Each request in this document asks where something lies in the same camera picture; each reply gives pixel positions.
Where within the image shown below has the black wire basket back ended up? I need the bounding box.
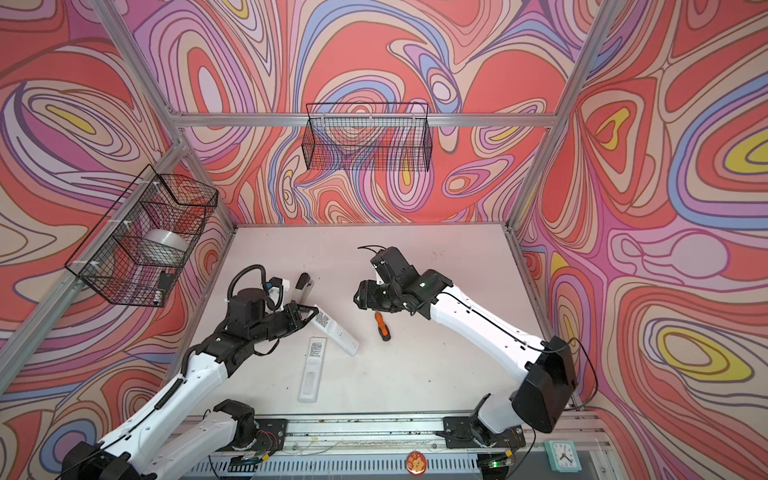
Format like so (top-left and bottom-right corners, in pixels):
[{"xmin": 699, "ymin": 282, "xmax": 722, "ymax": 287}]
[{"xmin": 301, "ymin": 101, "xmax": 433, "ymax": 173}]

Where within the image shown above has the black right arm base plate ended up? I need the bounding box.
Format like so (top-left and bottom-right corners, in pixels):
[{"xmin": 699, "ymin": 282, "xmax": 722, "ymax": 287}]
[{"xmin": 436, "ymin": 416, "xmax": 526, "ymax": 451}]

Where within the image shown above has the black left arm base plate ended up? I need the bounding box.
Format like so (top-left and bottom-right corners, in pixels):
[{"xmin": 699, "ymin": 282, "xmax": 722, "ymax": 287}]
[{"xmin": 216, "ymin": 418, "xmax": 288, "ymax": 454}]

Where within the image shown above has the aluminium frame corner post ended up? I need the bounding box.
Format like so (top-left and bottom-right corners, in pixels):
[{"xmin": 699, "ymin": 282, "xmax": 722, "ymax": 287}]
[{"xmin": 507, "ymin": 0, "xmax": 625, "ymax": 232}]

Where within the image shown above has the black wire basket left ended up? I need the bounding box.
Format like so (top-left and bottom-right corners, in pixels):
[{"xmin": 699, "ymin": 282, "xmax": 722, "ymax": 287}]
[{"xmin": 65, "ymin": 166, "xmax": 219, "ymax": 308}]

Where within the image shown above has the white tape roll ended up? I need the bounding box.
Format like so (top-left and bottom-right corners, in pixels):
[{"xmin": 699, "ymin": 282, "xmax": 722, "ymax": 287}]
[{"xmin": 139, "ymin": 229, "xmax": 189, "ymax": 267}]

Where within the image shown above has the black wire basket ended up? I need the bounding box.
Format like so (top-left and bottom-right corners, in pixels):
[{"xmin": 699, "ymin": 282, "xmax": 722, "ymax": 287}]
[
  {"xmin": 301, "ymin": 101, "xmax": 433, "ymax": 173},
  {"xmin": 65, "ymin": 166, "xmax": 219, "ymax": 308}
]

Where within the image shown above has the red round sticker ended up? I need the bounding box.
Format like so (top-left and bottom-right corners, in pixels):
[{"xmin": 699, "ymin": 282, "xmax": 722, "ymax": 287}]
[{"xmin": 405, "ymin": 451, "xmax": 428, "ymax": 477}]

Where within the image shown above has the white remote control with batteries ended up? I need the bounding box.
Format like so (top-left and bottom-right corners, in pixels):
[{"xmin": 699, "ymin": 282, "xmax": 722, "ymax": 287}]
[{"xmin": 311, "ymin": 306, "xmax": 360, "ymax": 357}]

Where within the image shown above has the teal small clock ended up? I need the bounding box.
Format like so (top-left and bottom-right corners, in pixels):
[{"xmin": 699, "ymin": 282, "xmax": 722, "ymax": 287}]
[{"xmin": 544, "ymin": 440, "xmax": 582, "ymax": 473}]

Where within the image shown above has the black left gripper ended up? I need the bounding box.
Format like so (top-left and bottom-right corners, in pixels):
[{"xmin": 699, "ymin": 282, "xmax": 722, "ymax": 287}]
[{"xmin": 246, "ymin": 303, "xmax": 318, "ymax": 347}]

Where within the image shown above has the aluminium front rail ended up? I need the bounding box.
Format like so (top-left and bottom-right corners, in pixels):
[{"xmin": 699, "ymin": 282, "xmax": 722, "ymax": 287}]
[{"xmin": 119, "ymin": 410, "xmax": 607, "ymax": 457}]

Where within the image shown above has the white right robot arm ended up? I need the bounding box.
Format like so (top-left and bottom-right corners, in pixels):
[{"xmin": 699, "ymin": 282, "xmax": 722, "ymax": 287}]
[{"xmin": 353, "ymin": 246, "xmax": 577, "ymax": 435}]

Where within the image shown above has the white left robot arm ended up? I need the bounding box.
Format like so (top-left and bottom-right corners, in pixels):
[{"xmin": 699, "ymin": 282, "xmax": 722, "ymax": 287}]
[{"xmin": 59, "ymin": 264, "xmax": 319, "ymax": 479}]

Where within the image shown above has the orange black screwdriver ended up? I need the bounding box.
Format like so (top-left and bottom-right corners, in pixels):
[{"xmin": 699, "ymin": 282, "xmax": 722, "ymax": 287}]
[{"xmin": 375, "ymin": 311, "xmax": 391, "ymax": 342}]

